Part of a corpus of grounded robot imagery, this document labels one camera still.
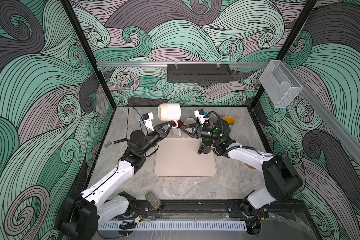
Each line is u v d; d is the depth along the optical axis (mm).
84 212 384
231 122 983
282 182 438
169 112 668
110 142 978
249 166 535
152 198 744
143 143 553
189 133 681
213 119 1041
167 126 683
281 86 796
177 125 698
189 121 1010
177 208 747
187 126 697
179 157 928
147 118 657
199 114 712
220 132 612
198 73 959
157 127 623
